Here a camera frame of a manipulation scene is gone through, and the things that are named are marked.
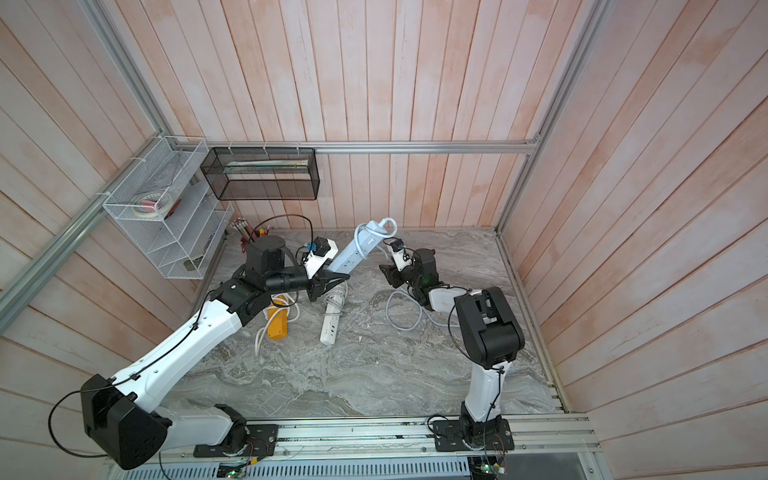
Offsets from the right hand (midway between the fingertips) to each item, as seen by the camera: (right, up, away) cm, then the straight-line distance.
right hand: (387, 260), depth 98 cm
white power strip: (-17, -13, -5) cm, 22 cm away
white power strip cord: (-17, -14, -5) cm, 22 cm away
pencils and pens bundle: (-47, +9, +3) cm, 48 cm away
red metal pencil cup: (-52, +7, +8) cm, 53 cm away
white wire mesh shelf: (-56, +5, -20) cm, 59 cm away
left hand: (-11, -3, -26) cm, 29 cm away
